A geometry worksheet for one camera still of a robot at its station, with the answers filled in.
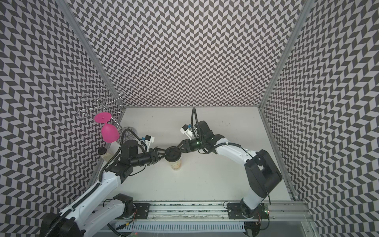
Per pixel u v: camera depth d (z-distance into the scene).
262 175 0.45
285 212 0.75
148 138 0.74
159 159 0.68
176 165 0.79
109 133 0.77
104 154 0.83
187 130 0.74
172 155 0.73
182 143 0.71
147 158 0.68
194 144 0.71
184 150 0.72
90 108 0.89
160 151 0.75
